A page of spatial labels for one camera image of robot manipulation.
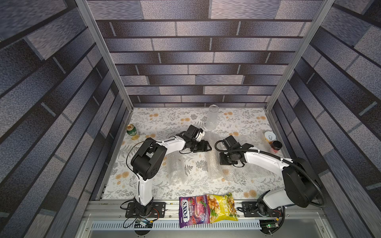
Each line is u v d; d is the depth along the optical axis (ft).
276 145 3.02
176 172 2.56
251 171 2.85
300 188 1.41
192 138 2.65
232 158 2.42
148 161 1.66
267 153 1.79
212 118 3.60
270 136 3.17
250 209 2.42
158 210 2.40
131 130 3.08
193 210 2.33
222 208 2.34
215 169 2.67
